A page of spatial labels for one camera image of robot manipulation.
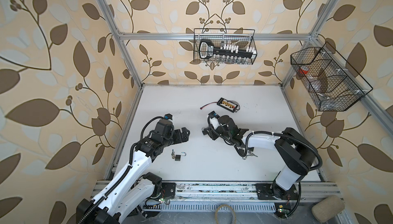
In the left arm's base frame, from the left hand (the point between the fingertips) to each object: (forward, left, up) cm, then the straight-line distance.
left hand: (184, 132), depth 78 cm
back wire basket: (+39, -22, +18) cm, 48 cm away
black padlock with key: (-8, +5, -15) cm, 17 cm away
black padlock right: (-5, -38, -15) cm, 41 cm away
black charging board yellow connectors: (+28, -28, -13) cm, 42 cm away
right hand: (+7, -12, -8) cm, 16 cm away
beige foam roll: (-29, -66, -11) cm, 74 cm away
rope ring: (-29, -23, -16) cm, 40 cm away
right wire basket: (+18, -72, +20) cm, 77 cm away
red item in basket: (+34, -67, +15) cm, 77 cm away
